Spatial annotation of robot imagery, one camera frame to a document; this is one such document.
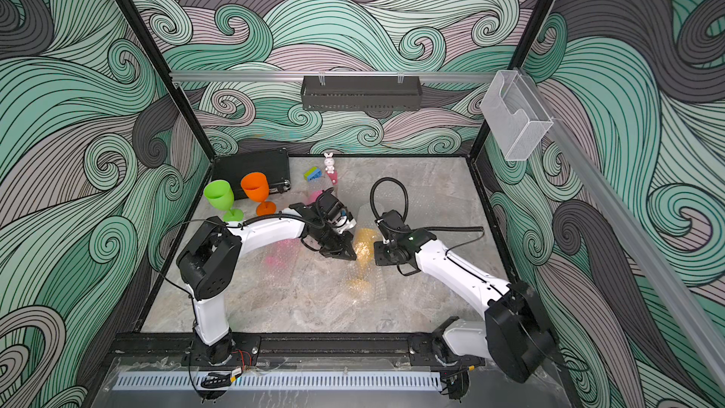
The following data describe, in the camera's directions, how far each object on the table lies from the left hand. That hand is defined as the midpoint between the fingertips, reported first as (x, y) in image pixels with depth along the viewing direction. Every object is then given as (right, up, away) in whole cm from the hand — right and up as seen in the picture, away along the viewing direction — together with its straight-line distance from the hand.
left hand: (357, 255), depth 83 cm
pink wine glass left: (-23, 0, +2) cm, 23 cm away
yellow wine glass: (+2, +4, +2) cm, 5 cm away
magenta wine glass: (-16, +16, +15) cm, 27 cm away
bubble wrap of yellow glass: (+4, +11, +9) cm, 15 cm away
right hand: (+7, 0, +1) cm, 7 cm away
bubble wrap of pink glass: (-24, -5, -3) cm, 25 cm away
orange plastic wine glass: (-34, +21, +9) cm, 41 cm away
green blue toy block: (-18, +25, +29) cm, 42 cm away
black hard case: (-55, +28, +38) cm, 73 cm away
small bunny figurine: (-11, +30, +27) cm, 42 cm away
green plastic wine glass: (-44, +18, +6) cm, 48 cm away
